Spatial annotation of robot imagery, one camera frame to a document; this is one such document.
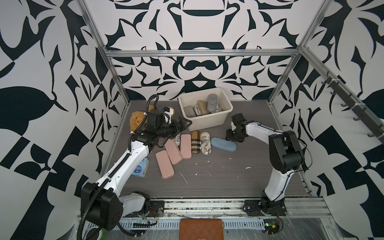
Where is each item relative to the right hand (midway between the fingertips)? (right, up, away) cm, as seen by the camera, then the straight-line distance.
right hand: (228, 136), depth 99 cm
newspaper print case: (-33, -2, -5) cm, 34 cm away
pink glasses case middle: (-34, -9, -10) cm, 37 cm away
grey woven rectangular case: (-26, +16, +6) cm, 31 cm away
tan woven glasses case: (-17, +19, +3) cm, 25 cm away
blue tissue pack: (-52, -16, -16) cm, 56 cm away
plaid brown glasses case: (-22, -3, -5) cm, 22 cm away
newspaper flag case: (-21, +17, +6) cm, 27 cm away
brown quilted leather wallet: (-20, -37, -32) cm, 53 cm away
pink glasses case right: (-28, -5, -7) cm, 29 cm away
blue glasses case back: (-4, -5, -4) cm, 8 cm away
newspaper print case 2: (-6, +18, +5) cm, 20 cm away
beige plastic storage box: (-10, +10, +2) cm, 14 cm away
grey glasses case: (-11, +20, 0) cm, 23 cm away
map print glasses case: (-15, -3, -3) cm, 16 cm away
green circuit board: (+13, -39, -28) cm, 50 cm away
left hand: (-27, +9, -23) cm, 37 cm away
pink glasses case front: (-40, -15, -12) cm, 44 cm away
